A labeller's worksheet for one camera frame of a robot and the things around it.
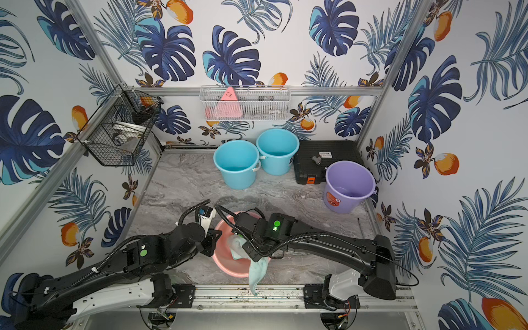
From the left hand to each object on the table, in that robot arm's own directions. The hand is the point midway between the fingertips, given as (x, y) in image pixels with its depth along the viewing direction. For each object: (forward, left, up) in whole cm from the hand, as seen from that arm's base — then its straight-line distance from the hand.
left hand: (226, 235), depth 72 cm
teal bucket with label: (+52, -17, -6) cm, 55 cm away
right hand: (-3, -10, 0) cm, 10 cm away
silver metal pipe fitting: (+47, -38, -7) cm, 61 cm away
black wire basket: (+32, +46, +18) cm, 59 cm away
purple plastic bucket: (+25, -47, +1) cm, 53 cm away
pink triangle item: (+51, +6, +19) cm, 54 cm away
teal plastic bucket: (+45, +4, -10) cm, 46 cm away
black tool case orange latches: (+39, -32, -8) cm, 51 cm away
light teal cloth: (-10, -12, -2) cm, 16 cm away
